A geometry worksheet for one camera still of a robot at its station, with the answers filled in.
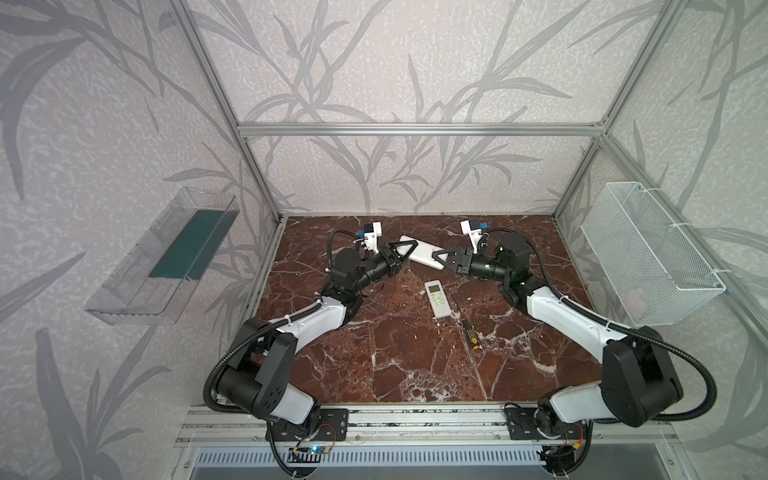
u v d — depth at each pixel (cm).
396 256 71
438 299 96
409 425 75
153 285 63
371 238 75
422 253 74
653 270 63
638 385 42
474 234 73
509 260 63
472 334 87
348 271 63
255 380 43
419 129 96
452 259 71
